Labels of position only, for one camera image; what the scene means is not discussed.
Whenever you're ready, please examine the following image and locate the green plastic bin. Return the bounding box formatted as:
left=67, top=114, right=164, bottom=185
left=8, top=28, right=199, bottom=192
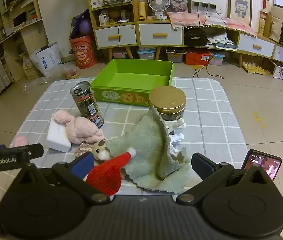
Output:
left=91, top=59, right=175, bottom=106

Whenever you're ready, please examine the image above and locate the green towel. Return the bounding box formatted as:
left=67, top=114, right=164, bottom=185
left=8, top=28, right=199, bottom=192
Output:
left=105, top=109, right=190, bottom=194

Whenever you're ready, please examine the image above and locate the black drink can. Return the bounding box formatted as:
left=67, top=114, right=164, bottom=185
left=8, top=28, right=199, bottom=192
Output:
left=71, top=81, right=105, bottom=128

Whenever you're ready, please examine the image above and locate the purple ball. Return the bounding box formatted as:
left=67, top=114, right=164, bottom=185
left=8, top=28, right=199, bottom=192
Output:
left=80, top=20, right=92, bottom=34

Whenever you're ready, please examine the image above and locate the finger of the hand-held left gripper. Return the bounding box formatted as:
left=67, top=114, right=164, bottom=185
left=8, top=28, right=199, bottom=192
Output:
left=28, top=144, right=44, bottom=160

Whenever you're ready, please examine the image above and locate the small white desk fan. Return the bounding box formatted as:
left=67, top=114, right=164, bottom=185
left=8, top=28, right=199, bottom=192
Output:
left=148, top=0, right=170, bottom=20

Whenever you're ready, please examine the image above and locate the black bag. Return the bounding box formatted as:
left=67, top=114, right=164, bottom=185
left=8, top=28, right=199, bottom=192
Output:
left=184, top=27, right=208, bottom=47

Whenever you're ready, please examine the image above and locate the pink plush rabbit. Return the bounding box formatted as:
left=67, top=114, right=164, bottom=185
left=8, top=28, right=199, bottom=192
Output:
left=51, top=109, right=105, bottom=144

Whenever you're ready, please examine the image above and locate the red santa hat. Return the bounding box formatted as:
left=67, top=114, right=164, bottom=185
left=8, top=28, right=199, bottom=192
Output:
left=86, top=147, right=137, bottom=197

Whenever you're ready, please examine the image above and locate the white cotton glove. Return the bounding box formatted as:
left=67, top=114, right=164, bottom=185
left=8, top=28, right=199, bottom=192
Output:
left=169, top=143, right=182, bottom=161
left=167, top=119, right=187, bottom=143

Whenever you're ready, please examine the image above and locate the long wooden tv console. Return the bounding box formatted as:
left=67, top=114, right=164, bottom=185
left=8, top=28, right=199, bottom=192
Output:
left=136, top=20, right=283, bottom=67

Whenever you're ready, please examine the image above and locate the white printed plastic bag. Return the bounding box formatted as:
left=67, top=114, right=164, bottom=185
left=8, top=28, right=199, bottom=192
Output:
left=30, top=42, right=62, bottom=77

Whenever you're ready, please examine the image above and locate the white printed cardboard box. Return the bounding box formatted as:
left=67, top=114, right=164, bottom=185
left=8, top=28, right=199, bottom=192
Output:
left=269, top=60, right=283, bottom=80

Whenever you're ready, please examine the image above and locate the clear storage box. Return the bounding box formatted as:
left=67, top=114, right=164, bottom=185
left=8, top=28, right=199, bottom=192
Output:
left=208, top=52, right=225, bottom=66
left=137, top=47, right=156, bottom=60
left=166, top=49, right=184, bottom=63

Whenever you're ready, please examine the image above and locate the black smartphone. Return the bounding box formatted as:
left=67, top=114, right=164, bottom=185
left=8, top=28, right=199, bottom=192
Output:
left=241, top=149, right=282, bottom=182

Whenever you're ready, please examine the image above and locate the yellow roll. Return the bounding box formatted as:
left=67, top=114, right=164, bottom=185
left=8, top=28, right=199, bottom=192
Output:
left=138, top=2, right=146, bottom=20

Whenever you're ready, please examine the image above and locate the tall wooden bookshelf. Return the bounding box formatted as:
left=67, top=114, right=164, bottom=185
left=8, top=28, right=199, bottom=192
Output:
left=0, top=0, right=49, bottom=83

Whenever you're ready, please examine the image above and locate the white foam block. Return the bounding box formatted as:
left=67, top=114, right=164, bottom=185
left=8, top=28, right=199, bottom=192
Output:
left=45, top=121, right=72, bottom=153

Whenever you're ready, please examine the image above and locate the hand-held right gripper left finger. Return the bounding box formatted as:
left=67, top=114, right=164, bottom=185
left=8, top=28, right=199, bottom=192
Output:
left=9, top=152, right=108, bottom=203

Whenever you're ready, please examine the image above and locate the glass jar gold lid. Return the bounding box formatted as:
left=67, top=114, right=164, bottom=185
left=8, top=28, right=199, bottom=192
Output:
left=148, top=86, right=187, bottom=134

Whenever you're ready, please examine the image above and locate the pink fringed cloth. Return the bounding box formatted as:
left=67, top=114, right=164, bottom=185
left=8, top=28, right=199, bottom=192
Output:
left=168, top=12, right=258, bottom=37

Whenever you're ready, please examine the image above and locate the milk carton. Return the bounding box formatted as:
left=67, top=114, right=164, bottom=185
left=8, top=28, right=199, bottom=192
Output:
left=99, top=12, right=109, bottom=27

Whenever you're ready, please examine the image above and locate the wooden shelf cabinet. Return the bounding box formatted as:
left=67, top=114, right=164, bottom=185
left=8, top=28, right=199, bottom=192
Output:
left=86, top=0, right=139, bottom=50

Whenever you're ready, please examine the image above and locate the framed cartoon drawing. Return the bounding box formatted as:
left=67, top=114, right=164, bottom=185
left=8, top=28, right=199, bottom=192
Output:
left=228, top=0, right=252, bottom=20

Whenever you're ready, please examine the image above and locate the egg tray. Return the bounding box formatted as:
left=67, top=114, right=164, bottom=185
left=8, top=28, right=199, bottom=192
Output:
left=241, top=60, right=268, bottom=75

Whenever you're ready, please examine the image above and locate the red printed bucket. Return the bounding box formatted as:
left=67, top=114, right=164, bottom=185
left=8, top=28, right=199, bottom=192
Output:
left=69, top=35, right=97, bottom=68

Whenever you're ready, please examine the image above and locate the framed cat picture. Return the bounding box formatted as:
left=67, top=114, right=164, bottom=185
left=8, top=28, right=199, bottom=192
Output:
left=165, top=0, right=192, bottom=13

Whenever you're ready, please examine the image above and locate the orange storage box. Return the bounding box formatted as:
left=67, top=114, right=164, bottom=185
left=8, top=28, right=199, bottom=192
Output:
left=184, top=52, right=209, bottom=65

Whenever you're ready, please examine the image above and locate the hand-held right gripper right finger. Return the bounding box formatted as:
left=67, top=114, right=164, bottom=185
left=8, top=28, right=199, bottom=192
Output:
left=176, top=152, right=274, bottom=204

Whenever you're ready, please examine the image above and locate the small pink plush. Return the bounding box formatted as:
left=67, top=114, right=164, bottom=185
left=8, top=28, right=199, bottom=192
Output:
left=13, top=135, right=29, bottom=147

